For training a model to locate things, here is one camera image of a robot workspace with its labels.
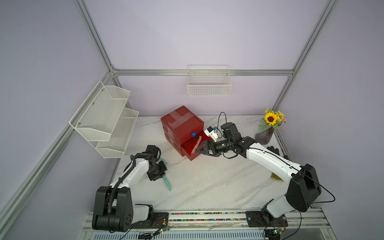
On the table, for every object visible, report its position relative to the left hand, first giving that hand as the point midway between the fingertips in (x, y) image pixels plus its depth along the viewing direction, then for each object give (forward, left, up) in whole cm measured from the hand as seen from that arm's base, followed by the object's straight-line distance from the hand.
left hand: (164, 176), depth 85 cm
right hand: (+5, -21, +17) cm, 27 cm away
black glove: (+18, -72, -2) cm, 75 cm away
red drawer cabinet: (+19, -12, +18) cm, 29 cm away
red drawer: (+14, -15, +9) cm, 23 cm away
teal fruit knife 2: (+13, +4, -4) cm, 14 cm away
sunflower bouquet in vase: (+22, -60, +20) cm, 67 cm away
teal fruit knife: (-3, -2, 0) cm, 4 cm away
